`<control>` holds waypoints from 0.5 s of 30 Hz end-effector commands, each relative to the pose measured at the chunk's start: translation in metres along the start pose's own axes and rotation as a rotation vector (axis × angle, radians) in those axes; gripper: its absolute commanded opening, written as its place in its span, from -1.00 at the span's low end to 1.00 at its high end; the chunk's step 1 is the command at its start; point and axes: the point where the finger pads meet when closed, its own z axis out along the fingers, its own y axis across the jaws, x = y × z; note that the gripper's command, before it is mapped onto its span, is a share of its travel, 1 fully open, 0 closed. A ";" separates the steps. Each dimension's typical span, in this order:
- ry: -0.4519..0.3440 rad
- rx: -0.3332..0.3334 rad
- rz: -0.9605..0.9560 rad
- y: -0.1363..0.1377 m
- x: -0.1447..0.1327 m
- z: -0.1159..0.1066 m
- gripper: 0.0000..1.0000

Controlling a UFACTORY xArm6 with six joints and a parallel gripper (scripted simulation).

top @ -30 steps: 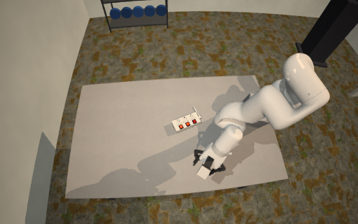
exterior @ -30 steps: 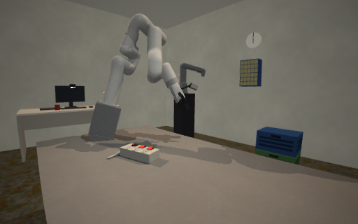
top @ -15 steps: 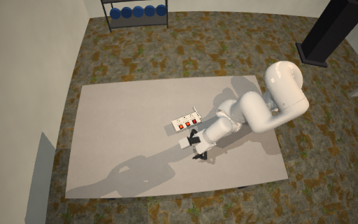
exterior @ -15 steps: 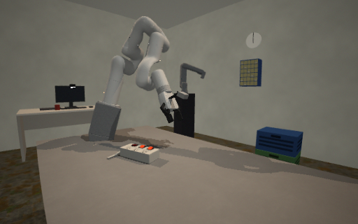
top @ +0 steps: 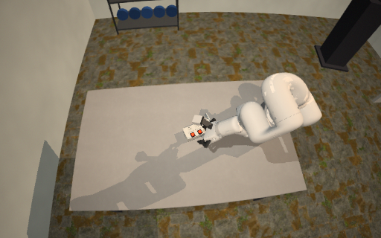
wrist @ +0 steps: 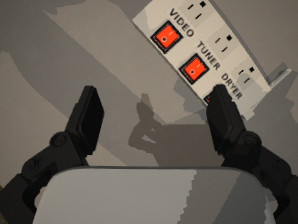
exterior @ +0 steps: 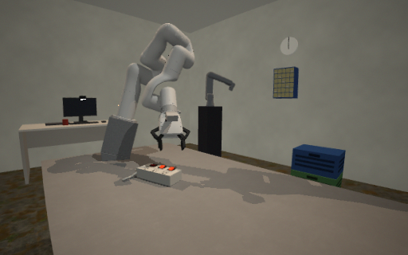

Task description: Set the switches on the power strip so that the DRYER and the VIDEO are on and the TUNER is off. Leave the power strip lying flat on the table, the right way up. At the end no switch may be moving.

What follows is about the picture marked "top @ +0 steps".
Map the white power strip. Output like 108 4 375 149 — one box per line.
183 114 211 141

